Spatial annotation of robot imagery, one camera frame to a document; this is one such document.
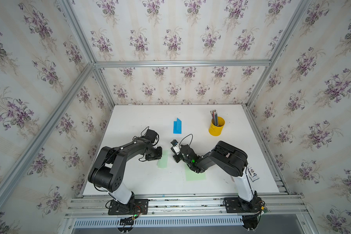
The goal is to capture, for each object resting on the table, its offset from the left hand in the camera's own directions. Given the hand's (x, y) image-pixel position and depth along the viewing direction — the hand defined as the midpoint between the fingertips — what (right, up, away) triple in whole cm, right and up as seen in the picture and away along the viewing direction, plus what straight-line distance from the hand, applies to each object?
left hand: (162, 157), depth 91 cm
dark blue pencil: (+35, +29, +2) cm, 45 cm away
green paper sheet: (0, -3, -2) cm, 3 cm away
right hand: (+7, +5, +5) cm, 10 cm away
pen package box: (+53, -8, -8) cm, 54 cm away
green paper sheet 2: (+18, -8, -8) cm, 21 cm away
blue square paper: (+10, +19, +14) cm, 26 cm away
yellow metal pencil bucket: (+36, +17, +5) cm, 40 cm away
